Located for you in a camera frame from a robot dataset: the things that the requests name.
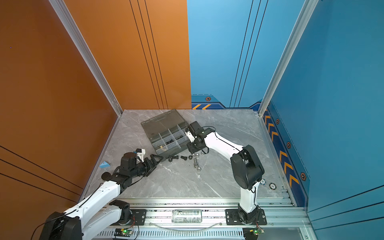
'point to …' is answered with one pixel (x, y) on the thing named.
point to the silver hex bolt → (196, 165)
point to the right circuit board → (257, 231)
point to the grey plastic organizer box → (167, 133)
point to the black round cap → (106, 176)
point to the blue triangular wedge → (104, 165)
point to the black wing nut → (171, 141)
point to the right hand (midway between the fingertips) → (191, 148)
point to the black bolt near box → (170, 158)
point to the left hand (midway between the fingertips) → (160, 160)
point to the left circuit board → (123, 232)
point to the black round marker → (272, 186)
